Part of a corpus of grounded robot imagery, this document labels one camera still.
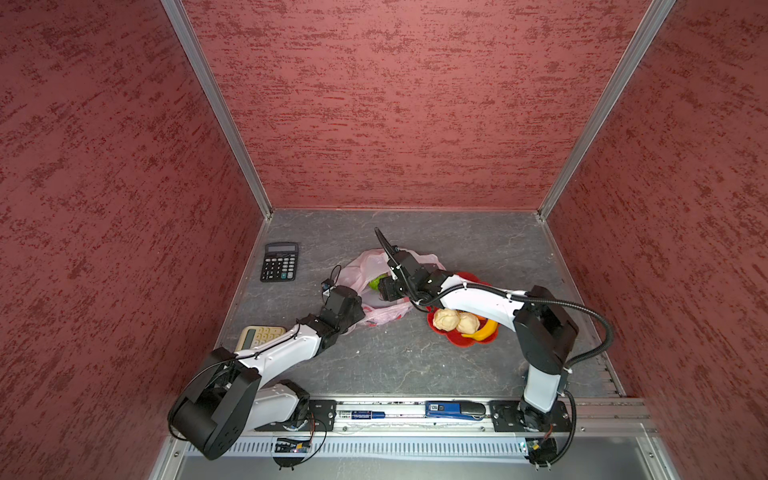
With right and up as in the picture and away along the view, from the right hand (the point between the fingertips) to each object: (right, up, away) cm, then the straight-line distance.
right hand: (386, 289), depth 88 cm
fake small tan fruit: (+24, -9, -3) cm, 26 cm away
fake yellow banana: (+28, -11, -7) cm, 31 cm away
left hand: (-8, -7, +1) cm, 11 cm away
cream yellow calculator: (-39, -13, -3) cm, 41 cm away
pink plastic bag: (-10, +4, +3) cm, 11 cm away
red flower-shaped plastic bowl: (+20, -14, -3) cm, 25 cm away
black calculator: (-38, +7, +15) cm, 42 cm away
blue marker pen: (-7, -30, -14) cm, 34 cm away
